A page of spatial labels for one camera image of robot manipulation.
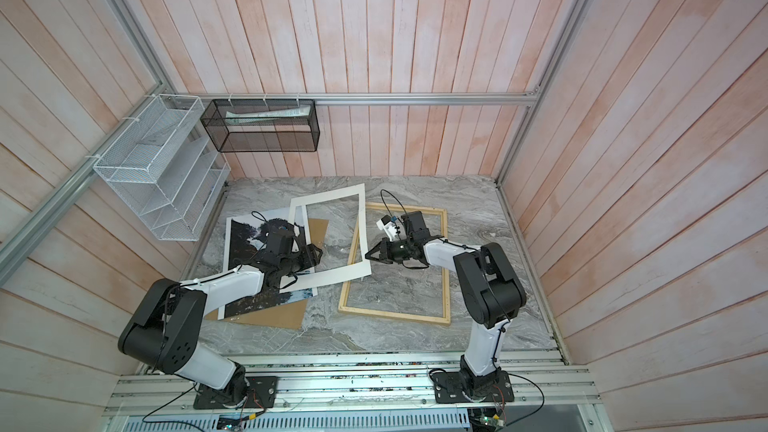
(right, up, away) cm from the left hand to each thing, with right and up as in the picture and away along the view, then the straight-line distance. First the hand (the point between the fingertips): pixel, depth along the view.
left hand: (316, 258), depth 93 cm
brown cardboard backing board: (-6, -16, -7) cm, 18 cm away
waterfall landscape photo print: (-27, +2, +8) cm, 28 cm away
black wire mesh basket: (-22, +46, +12) cm, 52 cm away
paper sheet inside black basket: (-20, +44, -3) cm, 49 cm away
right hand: (+16, +1, -3) cm, 17 cm away
